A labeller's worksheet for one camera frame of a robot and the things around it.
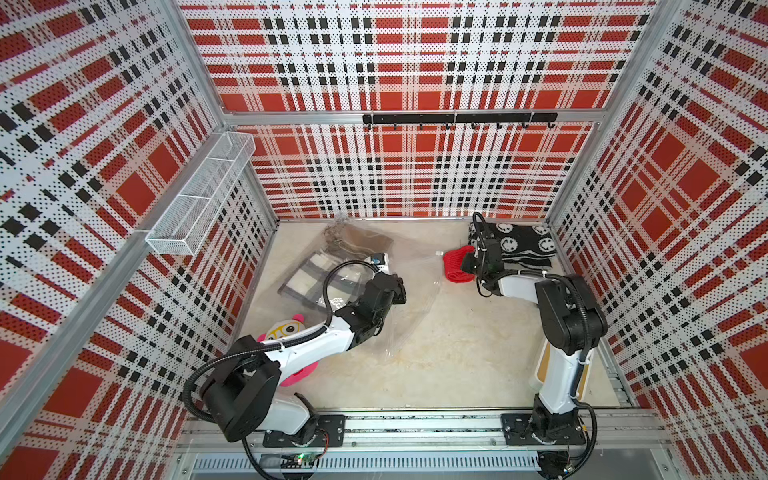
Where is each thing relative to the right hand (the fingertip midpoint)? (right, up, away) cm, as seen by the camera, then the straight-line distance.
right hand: (469, 254), depth 102 cm
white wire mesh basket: (-91, +9, -11) cm, 92 cm away
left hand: (-24, -6, -17) cm, 30 cm away
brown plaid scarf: (-40, +5, +6) cm, 41 cm away
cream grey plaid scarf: (-54, -9, -8) cm, 55 cm away
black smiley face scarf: (+21, +3, +5) cm, 22 cm away
